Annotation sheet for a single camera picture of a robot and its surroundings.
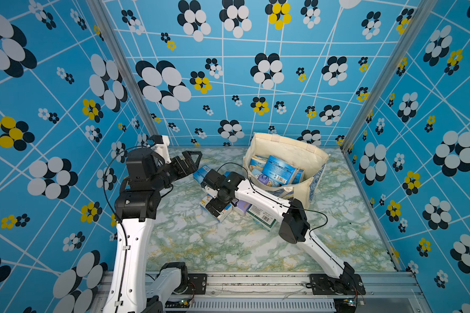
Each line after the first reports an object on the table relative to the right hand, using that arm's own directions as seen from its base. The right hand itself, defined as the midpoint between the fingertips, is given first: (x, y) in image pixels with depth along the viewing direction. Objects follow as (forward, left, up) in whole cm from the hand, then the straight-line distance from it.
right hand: (220, 203), depth 89 cm
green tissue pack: (-6, -19, -2) cm, 20 cm away
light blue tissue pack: (+6, -20, +10) cm, 23 cm away
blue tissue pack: (+7, -26, +15) cm, 31 cm away
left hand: (0, +5, +33) cm, 33 cm away
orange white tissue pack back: (-6, -1, -2) cm, 7 cm away
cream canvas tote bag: (+13, -41, +15) cm, 46 cm away
